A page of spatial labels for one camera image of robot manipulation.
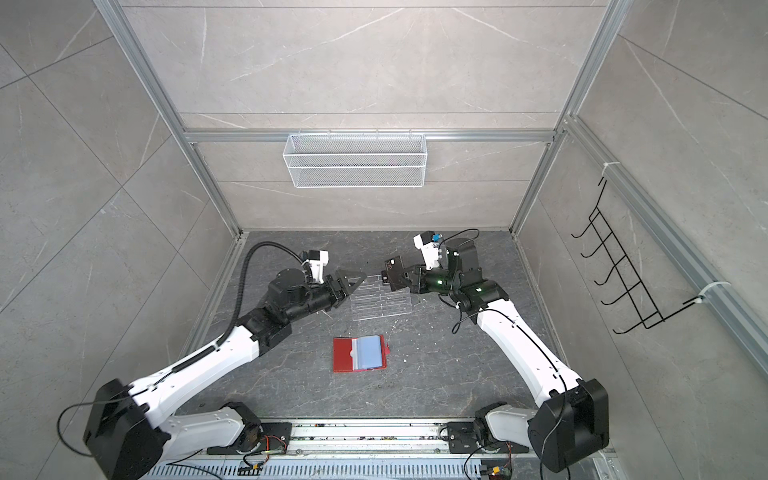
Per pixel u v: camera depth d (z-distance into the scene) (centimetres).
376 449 73
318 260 69
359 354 87
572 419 38
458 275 58
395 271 75
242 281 58
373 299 96
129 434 38
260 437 70
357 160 100
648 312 59
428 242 67
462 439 73
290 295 57
